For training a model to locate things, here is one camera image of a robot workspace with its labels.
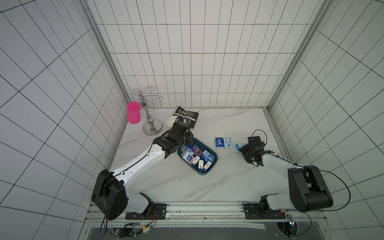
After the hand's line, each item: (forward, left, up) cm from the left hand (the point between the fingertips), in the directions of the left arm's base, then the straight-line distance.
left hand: (188, 138), depth 82 cm
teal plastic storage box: (-6, -6, -11) cm, 14 cm away
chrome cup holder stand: (+19, +28, -16) cm, 38 cm away
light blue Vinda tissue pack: (+6, -26, -14) cm, 30 cm away
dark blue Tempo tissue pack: (+6, -20, -15) cm, 26 cm away
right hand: (+2, -31, -14) cm, 34 cm away
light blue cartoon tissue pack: (+3, -32, -14) cm, 35 cm away
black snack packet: (+28, 0, -14) cm, 32 cm away
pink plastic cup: (+9, +30, +9) cm, 33 cm away
